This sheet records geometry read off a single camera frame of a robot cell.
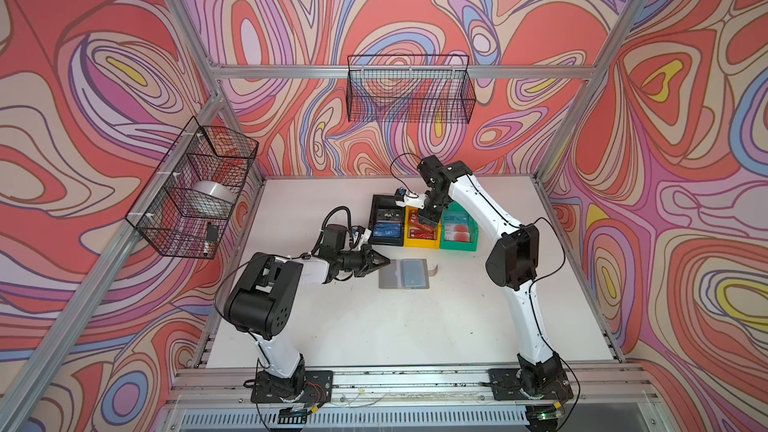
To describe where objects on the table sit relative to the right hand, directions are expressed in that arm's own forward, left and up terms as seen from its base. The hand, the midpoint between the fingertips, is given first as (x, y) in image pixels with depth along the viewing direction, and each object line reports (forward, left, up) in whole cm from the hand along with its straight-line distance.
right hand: (428, 222), depth 94 cm
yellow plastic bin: (-3, +3, -7) cm, 8 cm away
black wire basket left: (-7, +62, +22) cm, 66 cm away
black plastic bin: (+7, +13, -8) cm, 17 cm away
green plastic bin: (+2, -12, -8) cm, 14 cm away
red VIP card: (0, +3, -2) cm, 4 cm away
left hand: (-12, +12, -2) cm, 17 cm away
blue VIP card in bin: (+3, +13, -8) cm, 16 cm away
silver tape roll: (-6, +56, +23) cm, 61 cm away
